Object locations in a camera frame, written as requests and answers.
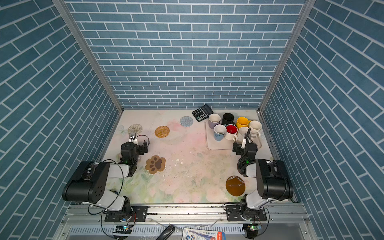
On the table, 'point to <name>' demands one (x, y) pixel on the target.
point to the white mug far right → (255, 126)
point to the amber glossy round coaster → (235, 186)
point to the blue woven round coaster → (186, 121)
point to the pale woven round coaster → (135, 128)
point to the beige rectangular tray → (211, 144)
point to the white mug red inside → (231, 131)
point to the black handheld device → (165, 234)
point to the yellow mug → (242, 121)
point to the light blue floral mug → (219, 130)
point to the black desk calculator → (202, 113)
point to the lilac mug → (213, 119)
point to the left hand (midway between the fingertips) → (137, 140)
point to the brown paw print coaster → (155, 164)
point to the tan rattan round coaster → (162, 131)
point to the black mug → (228, 118)
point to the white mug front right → (241, 131)
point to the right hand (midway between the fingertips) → (243, 140)
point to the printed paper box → (189, 234)
